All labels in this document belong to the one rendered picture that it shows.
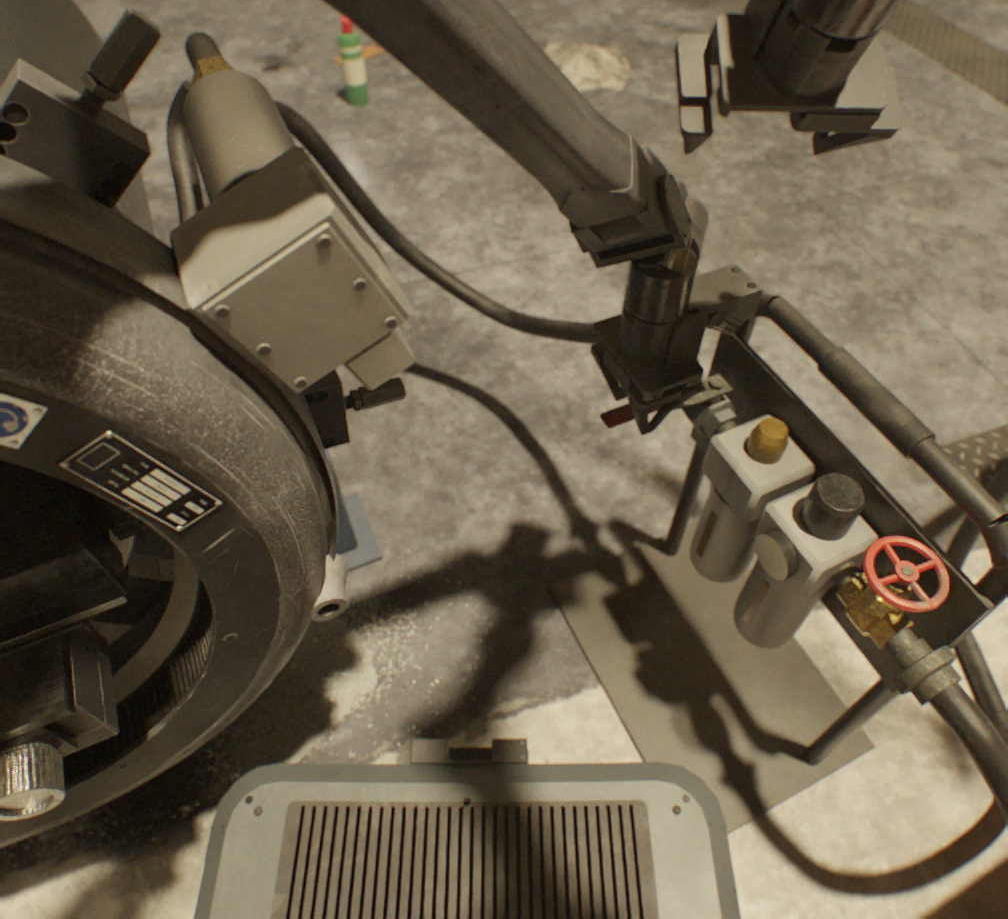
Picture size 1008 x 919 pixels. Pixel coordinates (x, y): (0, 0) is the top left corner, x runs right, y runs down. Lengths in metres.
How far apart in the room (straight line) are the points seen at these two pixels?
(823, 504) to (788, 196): 1.45
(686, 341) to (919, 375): 1.05
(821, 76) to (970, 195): 1.85
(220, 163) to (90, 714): 0.38
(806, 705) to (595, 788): 0.45
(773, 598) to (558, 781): 0.29
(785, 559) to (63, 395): 0.60
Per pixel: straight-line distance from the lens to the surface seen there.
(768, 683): 1.18
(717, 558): 0.91
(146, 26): 0.47
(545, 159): 0.51
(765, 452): 0.78
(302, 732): 1.14
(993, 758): 0.75
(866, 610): 0.75
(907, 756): 1.23
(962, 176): 2.40
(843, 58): 0.48
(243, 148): 0.56
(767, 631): 0.90
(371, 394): 0.67
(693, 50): 0.53
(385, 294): 0.47
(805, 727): 1.17
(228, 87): 0.65
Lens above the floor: 1.06
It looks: 49 degrees down
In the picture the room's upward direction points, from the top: 1 degrees counter-clockwise
